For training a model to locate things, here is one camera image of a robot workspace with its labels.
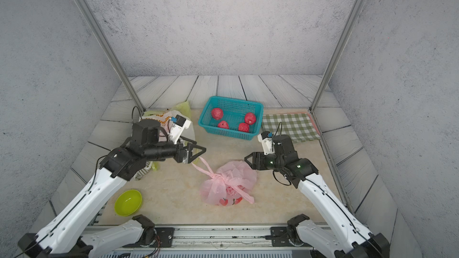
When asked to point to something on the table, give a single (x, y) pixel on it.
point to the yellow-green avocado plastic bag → (184, 107)
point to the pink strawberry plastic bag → (228, 186)
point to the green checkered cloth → (297, 126)
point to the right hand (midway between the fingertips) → (251, 159)
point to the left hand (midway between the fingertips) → (202, 147)
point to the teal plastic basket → (231, 117)
